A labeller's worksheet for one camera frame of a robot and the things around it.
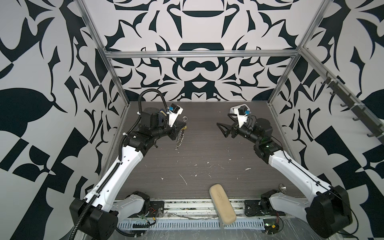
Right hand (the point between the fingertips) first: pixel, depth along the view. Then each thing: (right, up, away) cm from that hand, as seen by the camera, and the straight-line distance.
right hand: (224, 118), depth 73 cm
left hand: (-19, -1, -3) cm, 19 cm away
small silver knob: (+32, -37, +6) cm, 49 cm away
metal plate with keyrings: (-21, -9, 0) cm, 23 cm away
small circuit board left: (-40, -52, 0) cm, 65 cm away
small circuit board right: (+21, -50, -2) cm, 55 cm away
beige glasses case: (-1, -41, 0) cm, 41 cm away
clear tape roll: (-19, 0, +4) cm, 20 cm away
